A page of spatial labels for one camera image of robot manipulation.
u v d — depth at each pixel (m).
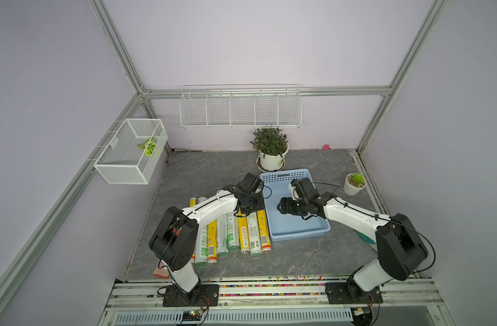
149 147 0.82
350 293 0.65
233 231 0.85
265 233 0.86
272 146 0.99
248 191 0.69
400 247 0.44
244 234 0.85
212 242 0.83
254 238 0.84
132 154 0.83
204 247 0.82
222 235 0.85
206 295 0.73
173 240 0.46
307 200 0.69
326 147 1.24
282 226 0.87
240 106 1.01
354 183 0.96
